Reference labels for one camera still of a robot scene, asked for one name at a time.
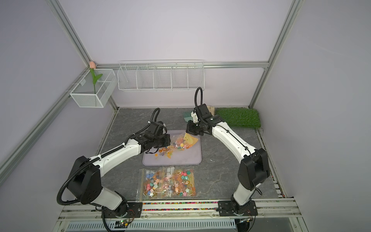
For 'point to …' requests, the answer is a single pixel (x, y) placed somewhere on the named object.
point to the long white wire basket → (161, 75)
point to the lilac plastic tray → (191, 156)
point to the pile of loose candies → (164, 152)
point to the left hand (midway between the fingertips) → (171, 141)
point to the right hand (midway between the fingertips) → (185, 129)
